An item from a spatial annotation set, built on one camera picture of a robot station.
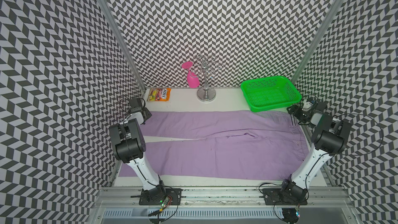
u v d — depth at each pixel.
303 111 0.90
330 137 0.56
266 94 1.16
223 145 0.89
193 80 1.02
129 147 0.50
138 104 0.79
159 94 1.12
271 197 0.72
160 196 0.67
